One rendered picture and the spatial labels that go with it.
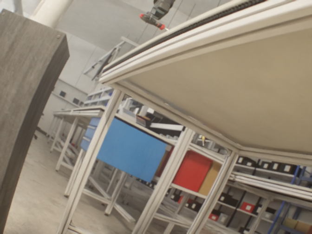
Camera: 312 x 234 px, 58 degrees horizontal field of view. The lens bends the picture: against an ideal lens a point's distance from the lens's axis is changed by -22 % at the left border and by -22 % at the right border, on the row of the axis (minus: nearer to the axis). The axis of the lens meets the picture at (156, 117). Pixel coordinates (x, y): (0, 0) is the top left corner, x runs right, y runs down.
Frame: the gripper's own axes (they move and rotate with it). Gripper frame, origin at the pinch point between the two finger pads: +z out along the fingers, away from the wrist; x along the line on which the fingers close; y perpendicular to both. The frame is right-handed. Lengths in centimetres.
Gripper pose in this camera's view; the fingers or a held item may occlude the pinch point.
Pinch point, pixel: (147, 21)
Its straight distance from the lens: 116.4
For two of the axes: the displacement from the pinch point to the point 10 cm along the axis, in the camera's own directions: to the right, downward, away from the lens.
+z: -2.5, 8.5, -4.6
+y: 8.2, 4.4, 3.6
